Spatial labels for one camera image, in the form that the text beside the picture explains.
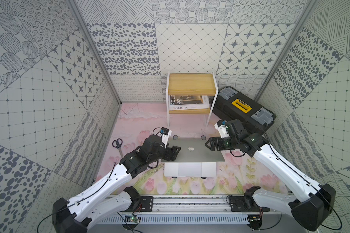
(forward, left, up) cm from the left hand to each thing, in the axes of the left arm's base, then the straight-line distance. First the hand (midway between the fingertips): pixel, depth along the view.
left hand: (173, 142), depth 73 cm
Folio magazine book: (+30, -8, -1) cm, 31 cm away
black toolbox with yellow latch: (+33, -37, -5) cm, 50 cm away
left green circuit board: (-31, +20, -22) cm, 43 cm away
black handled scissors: (+10, +39, -21) cm, 46 cm away
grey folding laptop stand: (+9, -17, -9) cm, 21 cm away
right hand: (+1, -21, -4) cm, 22 cm away
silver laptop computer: (-8, -11, -3) cm, 14 cm away
